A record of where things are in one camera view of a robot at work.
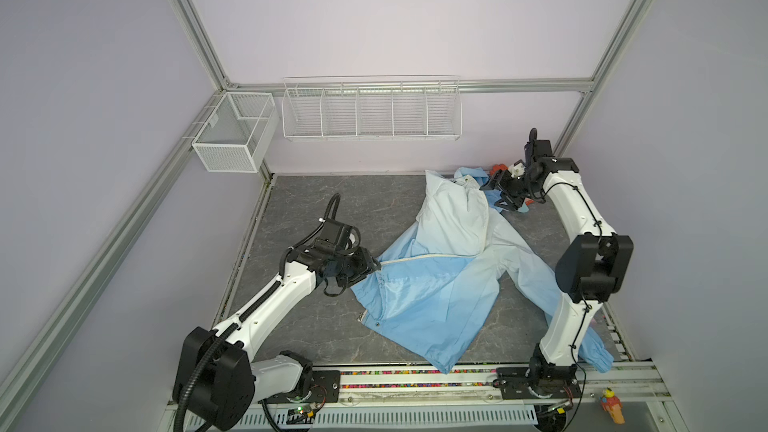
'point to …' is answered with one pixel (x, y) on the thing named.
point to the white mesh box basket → (241, 134)
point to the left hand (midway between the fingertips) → (376, 272)
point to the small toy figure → (612, 404)
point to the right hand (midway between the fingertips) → (489, 195)
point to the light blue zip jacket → (438, 288)
